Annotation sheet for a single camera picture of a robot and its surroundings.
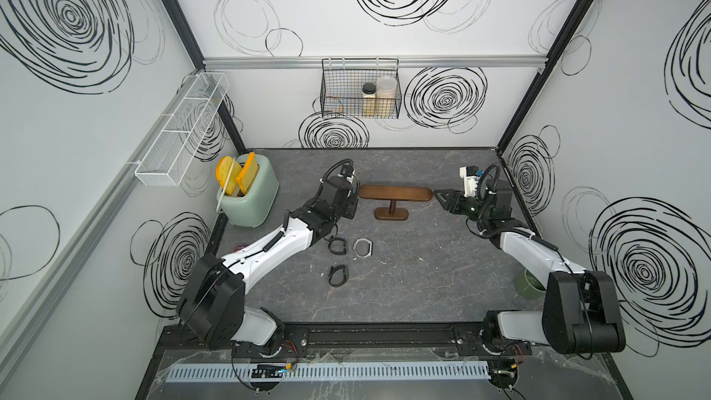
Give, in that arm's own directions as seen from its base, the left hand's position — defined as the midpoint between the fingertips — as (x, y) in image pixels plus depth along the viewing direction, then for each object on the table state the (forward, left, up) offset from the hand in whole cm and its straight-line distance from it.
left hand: (347, 193), depth 85 cm
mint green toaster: (-3, +31, -7) cm, 32 cm away
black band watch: (-10, +3, -17) cm, 20 cm away
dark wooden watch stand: (+2, -15, -3) cm, 15 cm away
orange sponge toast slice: (+6, +32, +1) cm, 33 cm away
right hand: (+1, -29, +1) cm, 29 cm away
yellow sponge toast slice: (+4, +38, +3) cm, 38 cm away
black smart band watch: (-17, +3, -17) cm, 24 cm away
